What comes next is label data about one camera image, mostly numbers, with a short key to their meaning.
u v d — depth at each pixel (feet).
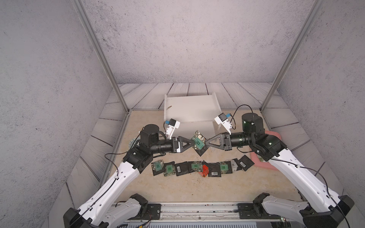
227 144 1.75
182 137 1.91
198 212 2.43
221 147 1.85
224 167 2.86
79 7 2.30
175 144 1.85
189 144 2.11
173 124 2.01
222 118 1.88
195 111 2.41
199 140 2.00
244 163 2.93
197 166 2.93
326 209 1.22
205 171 2.85
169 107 2.53
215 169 2.87
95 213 1.26
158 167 2.92
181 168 2.91
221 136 1.85
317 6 2.30
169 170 2.86
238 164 2.93
